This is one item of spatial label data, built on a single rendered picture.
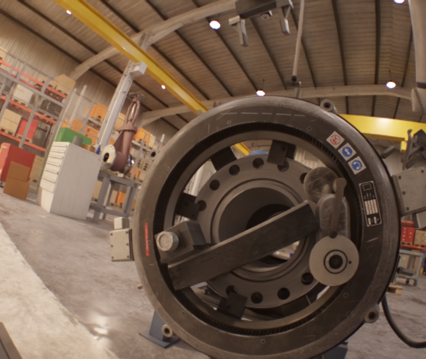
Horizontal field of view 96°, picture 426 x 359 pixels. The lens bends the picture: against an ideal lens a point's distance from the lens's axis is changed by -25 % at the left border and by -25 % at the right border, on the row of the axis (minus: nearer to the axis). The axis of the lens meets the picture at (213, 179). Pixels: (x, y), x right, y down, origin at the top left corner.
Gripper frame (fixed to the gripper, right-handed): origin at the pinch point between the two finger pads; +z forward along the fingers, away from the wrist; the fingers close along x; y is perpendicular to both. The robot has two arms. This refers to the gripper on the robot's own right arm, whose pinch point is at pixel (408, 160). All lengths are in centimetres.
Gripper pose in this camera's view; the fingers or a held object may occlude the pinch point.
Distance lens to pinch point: 99.5
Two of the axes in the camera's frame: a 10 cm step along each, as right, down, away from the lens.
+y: 4.7, 4.5, 7.6
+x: -2.8, -7.4, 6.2
